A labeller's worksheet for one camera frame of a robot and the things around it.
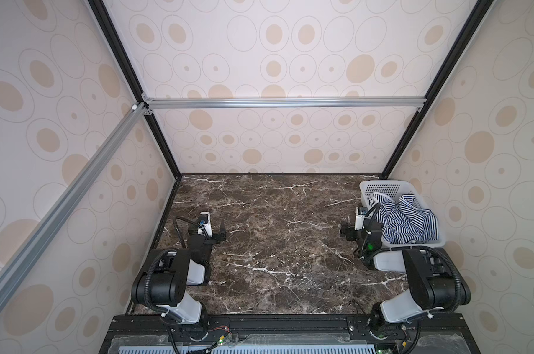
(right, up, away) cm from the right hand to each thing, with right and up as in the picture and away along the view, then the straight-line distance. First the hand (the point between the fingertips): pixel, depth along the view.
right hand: (364, 221), depth 94 cm
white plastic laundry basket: (+19, +14, +12) cm, 26 cm away
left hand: (-62, +3, -5) cm, 62 cm away
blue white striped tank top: (+17, 0, -1) cm, 17 cm away
